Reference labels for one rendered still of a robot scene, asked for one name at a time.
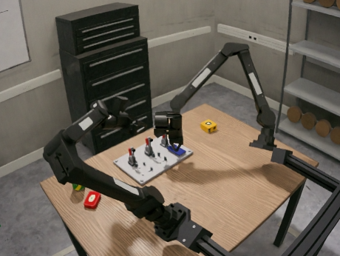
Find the blue flat plate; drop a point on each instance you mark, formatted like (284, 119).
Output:
(179, 153)

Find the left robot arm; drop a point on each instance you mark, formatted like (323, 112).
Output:
(61, 154)

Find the white fixture plate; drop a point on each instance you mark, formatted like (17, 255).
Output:
(136, 173)

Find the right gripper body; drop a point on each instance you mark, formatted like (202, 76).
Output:
(179, 137)

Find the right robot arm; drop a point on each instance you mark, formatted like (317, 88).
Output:
(265, 118)

